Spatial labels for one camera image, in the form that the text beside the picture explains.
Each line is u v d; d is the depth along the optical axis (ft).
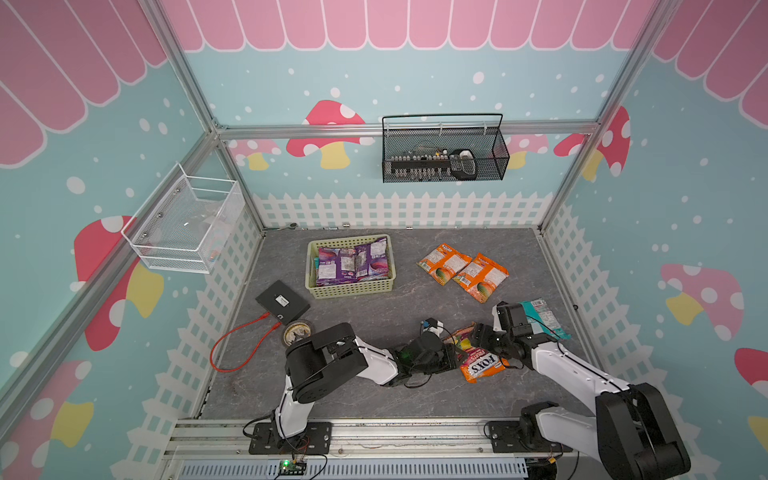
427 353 2.25
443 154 3.03
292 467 2.38
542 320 3.08
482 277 3.38
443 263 3.56
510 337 2.27
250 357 2.89
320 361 1.67
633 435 1.35
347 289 3.18
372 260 3.37
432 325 2.73
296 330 3.08
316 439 2.44
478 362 2.78
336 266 3.36
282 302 3.18
